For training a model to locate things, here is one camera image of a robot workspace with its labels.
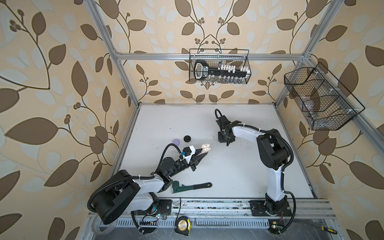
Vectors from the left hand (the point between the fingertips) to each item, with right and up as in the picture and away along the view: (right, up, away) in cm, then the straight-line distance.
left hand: (205, 151), depth 72 cm
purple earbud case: (-18, +1, +27) cm, 33 cm away
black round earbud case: (-11, +2, +27) cm, 30 cm away
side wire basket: (+60, +23, 0) cm, 64 cm away
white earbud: (+6, +4, +29) cm, 30 cm away
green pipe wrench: (-15, -22, +8) cm, 28 cm away
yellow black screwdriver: (+58, -36, -4) cm, 68 cm away
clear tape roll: (-50, -34, -5) cm, 61 cm away
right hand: (+14, +1, +27) cm, 31 cm away
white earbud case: (0, +1, +2) cm, 2 cm away
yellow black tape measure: (-10, -33, -5) cm, 35 cm away
